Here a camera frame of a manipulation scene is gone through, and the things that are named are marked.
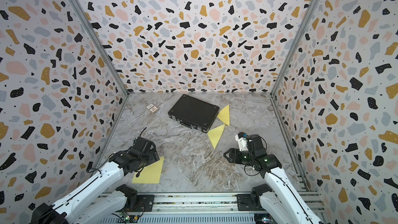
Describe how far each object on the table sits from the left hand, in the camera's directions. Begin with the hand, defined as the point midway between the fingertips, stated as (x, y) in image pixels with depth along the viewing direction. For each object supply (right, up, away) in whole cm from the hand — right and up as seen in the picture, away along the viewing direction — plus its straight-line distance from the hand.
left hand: (154, 157), depth 83 cm
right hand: (+39, +2, -4) cm, 39 cm away
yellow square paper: (+33, +9, +17) cm, 38 cm away
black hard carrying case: (+19, +23, +22) cm, 37 cm away
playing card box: (-11, +26, +27) cm, 40 cm away
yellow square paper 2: (+40, +21, +28) cm, 53 cm away
